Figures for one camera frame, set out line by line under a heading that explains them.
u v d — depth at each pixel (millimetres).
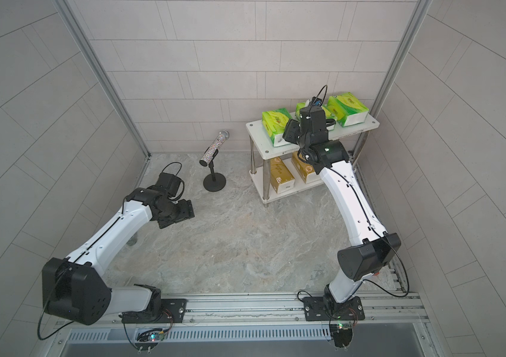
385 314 709
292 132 635
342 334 679
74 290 386
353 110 772
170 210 668
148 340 654
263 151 738
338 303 606
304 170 949
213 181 1045
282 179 908
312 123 508
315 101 612
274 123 731
